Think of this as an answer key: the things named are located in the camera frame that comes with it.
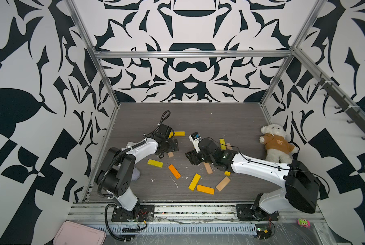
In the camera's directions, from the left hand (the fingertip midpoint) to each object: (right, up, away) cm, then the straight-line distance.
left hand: (169, 145), depth 94 cm
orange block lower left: (+2, -12, -6) cm, 14 cm away
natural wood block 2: (+37, -2, +3) cm, 37 cm away
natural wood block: (+1, -6, -1) cm, 6 cm away
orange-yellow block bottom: (+20, -22, -12) cm, 32 cm away
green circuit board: (+45, -36, -23) cm, 62 cm away
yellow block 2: (+33, -15, -7) cm, 37 cm away
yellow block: (-7, -10, -5) cm, 13 cm away
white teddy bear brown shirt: (+63, -2, -5) cm, 63 cm away
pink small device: (+63, -31, -24) cm, 74 cm away
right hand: (+11, -1, -12) cm, 16 cm away
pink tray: (-41, -35, -26) cm, 59 cm away
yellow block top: (+4, +6, +7) cm, 10 cm away
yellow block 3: (+15, -18, -10) cm, 25 cm away
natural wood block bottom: (+30, -19, -11) cm, 37 cm away
